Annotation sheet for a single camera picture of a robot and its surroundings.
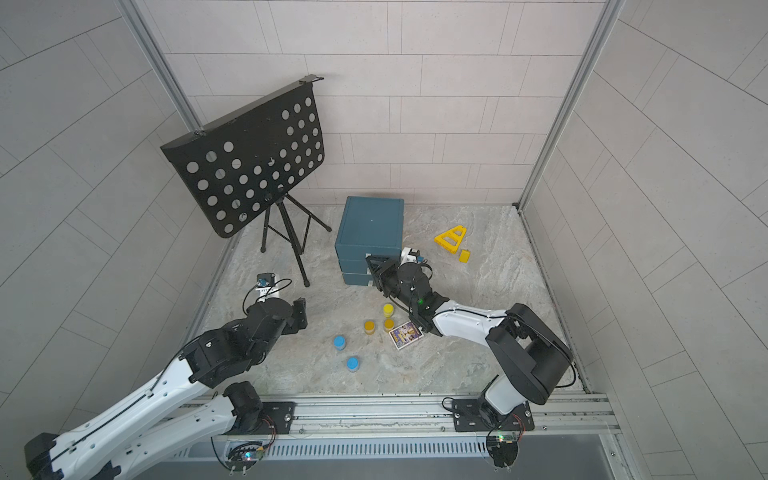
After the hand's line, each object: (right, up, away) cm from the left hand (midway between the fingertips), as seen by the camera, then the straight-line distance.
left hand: (301, 302), depth 75 cm
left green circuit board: (-9, -31, -10) cm, 34 cm away
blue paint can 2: (+13, -17, +3) cm, 21 cm away
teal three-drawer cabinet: (+17, +20, +10) cm, 28 cm away
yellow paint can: (+22, -5, +12) cm, 25 cm away
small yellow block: (+47, +9, +26) cm, 55 cm away
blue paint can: (+9, -13, +6) cm, 17 cm away
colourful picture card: (+27, -11, +8) cm, 30 cm away
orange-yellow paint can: (+16, -10, +10) cm, 21 cm away
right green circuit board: (+49, -33, -6) cm, 59 cm away
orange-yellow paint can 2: (+22, -9, +10) cm, 26 cm away
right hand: (+15, +10, +5) cm, 19 cm away
